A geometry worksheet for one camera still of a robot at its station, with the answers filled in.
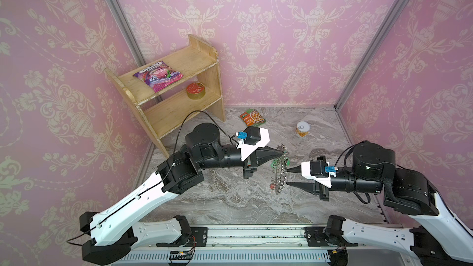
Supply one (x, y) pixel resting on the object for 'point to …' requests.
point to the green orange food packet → (252, 117)
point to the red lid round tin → (195, 90)
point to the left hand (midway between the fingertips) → (279, 155)
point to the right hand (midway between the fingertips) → (290, 172)
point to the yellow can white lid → (302, 128)
